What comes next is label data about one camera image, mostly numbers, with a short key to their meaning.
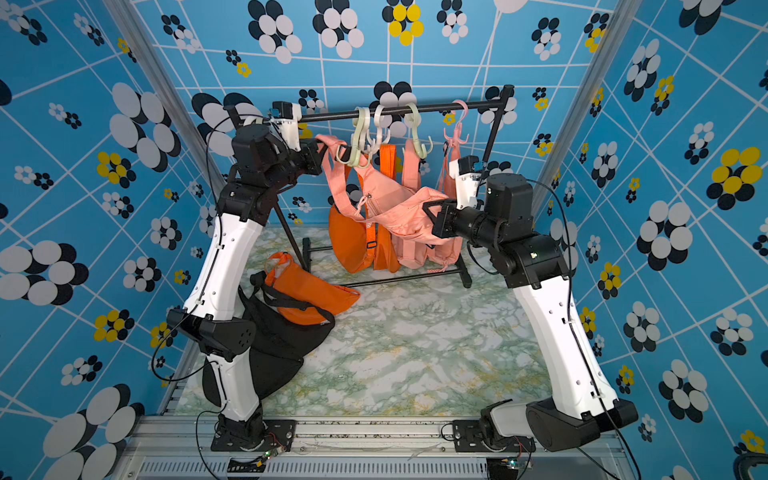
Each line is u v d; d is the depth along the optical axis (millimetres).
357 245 1010
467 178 514
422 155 707
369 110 644
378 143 738
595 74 776
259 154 506
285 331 869
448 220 517
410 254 893
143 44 730
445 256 1019
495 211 430
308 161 599
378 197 707
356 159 640
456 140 746
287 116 560
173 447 739
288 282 988
